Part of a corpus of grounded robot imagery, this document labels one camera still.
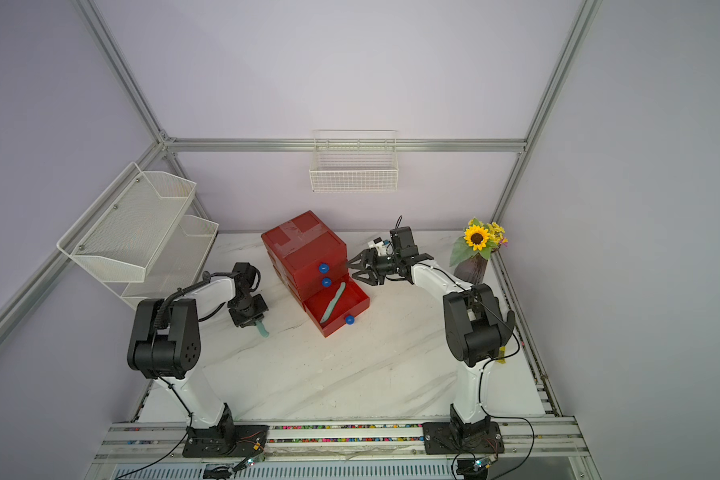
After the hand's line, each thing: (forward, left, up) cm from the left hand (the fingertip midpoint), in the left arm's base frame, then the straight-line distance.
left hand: (261, 324), depth 95 cm
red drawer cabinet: (+9, -19, +22) cm, 30 cm away
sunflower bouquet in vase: (+11, -65, +24) cm, 71 cm away
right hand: (+8, -30, +16) cm, 35 cm away
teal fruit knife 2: (-2, -1, 0) cm, 2 cm away
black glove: (-23, -60, +34) cm, 73 cm away
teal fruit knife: (+7, -23, +1) cm, 24 cm away
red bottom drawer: (+11, -29, -5) cm, 31 cm away
